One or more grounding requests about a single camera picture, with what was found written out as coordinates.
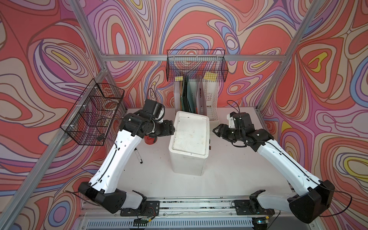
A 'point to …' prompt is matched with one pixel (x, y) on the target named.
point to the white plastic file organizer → (207, 97)
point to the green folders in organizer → (188, 99)
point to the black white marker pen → (140, 159)
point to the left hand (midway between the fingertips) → (171, 130)
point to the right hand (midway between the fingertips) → (216, 135)
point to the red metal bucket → (150, 141)
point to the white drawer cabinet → (189, 144)
